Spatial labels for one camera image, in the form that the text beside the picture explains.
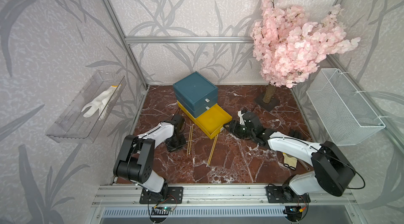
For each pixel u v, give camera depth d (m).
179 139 0.77
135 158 0.45
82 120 0.65
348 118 0.61
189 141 0.91
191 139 0.93
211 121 0.99
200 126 0.92
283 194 0.67
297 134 0.93
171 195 0.72
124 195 0.74
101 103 0.64
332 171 0.43
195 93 0.87
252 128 0.66
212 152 0.87
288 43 0.61
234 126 0.75
